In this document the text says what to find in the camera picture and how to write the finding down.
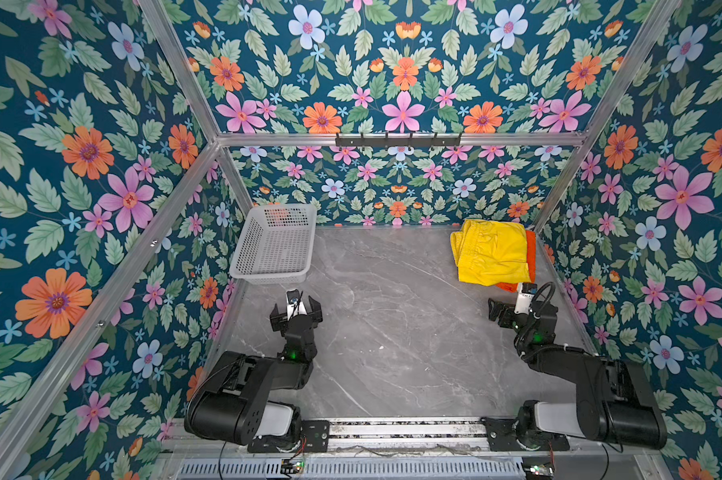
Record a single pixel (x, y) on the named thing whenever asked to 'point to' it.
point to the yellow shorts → (490, 252)
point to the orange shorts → (531, 259)
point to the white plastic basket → (275, 244)
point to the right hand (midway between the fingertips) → (505, 299)
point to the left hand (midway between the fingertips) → (295, 294)
